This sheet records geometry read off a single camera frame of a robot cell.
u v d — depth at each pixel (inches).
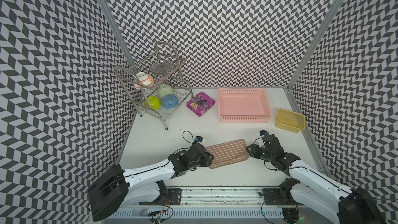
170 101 38.6
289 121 38.9
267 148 26.7
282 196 26.0
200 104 41.0
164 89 42.2
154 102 39.3
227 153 33.3
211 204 28.5
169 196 28.3
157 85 33.0
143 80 30.8
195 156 24.1
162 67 42.5
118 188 16.1
